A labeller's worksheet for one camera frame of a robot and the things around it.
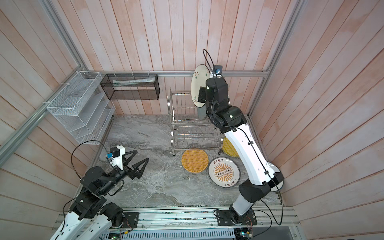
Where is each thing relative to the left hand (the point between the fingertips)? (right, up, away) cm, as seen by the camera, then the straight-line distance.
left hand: (143, 158), depth 66 cm
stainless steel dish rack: (+20, +12, +39) cm, 45 cm away
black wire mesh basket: (-21, +44, +39) cm, 62 cm away
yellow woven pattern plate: (+48, 0, +34) cm, 59 cm away
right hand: (+29, +32, -3) cm, 43 cm away
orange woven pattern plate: (+24, -7, +29) cm, 39 cm away
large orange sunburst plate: (+43, -13, +24) cm, 51 cm away
